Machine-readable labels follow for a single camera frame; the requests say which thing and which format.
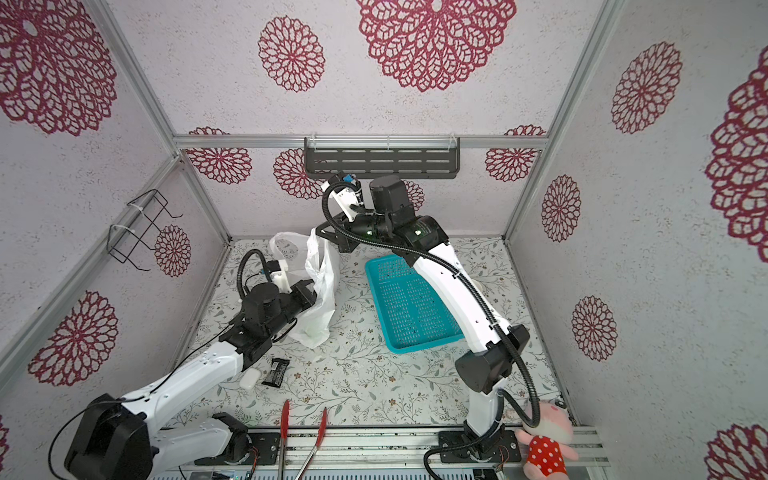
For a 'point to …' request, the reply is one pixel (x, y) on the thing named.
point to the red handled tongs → (284, 430)
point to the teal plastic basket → (412, 314)
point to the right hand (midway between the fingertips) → (319, 222)
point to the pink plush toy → (548, 443)
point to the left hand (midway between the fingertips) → (322, 284)
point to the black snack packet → (277, 372)
